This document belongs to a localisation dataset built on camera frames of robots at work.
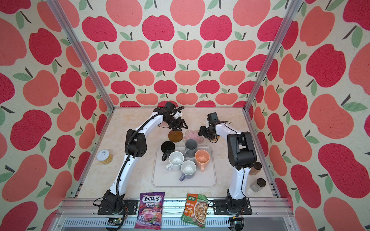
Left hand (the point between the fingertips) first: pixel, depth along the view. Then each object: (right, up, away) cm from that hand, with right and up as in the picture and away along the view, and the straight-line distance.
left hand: (186, 128), depth 100 cm
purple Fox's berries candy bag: (-19, -40, -29) cm, 53 cm away
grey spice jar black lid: (+37, -28, -26) cm, 53 cm away
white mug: (-7, -19, -9) cm, 22 cm away
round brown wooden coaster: (-8, -6, +4) cm, 11 cm away
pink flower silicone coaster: (+3, -4, +5) cm, 7 cm away
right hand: (+13, -4, +1) cm, 13 cm away
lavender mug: (+1, -24, -13) cm, 27 cm away
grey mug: (+3, -12, -8) cm, 14 cm away
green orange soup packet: (+4, -40, -27) cm, 48 cm away
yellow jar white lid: (-51, -17, -12) cm, 55 cm away
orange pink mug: (+10, -18, -9) cm, 23 cm away
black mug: (-12, -11, -13) cm, 21 cm away
